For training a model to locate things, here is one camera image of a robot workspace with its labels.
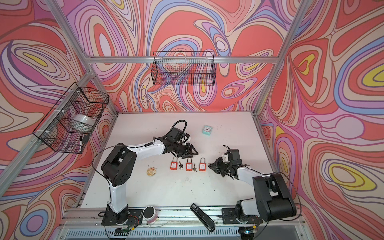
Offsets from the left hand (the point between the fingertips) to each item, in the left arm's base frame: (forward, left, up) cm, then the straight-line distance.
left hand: (197, 154), depth 87 cm
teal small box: (+23, -7, -6) cm, 25 cm away
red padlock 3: (-5, -3, -6) cm, 8 cm away
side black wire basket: (+2, +61, +25) cm, 66 cm away
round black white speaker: (-31, +24, -3) cm, 39 cm away
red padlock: (-3, +15, -7) cm, 16 cm away
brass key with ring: (-4, +10, -8) cm, 13 cm away
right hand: (-6, -7, -6) cm, 11 cm away
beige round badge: (-7, +28, -7) cm, 30 cm away
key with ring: (-5, +2, -8) cm, 10 cm away
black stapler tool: (-34, -4, -3) cm, 35 cm away
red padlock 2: (-4, +5, -7) cm, 10 cm away
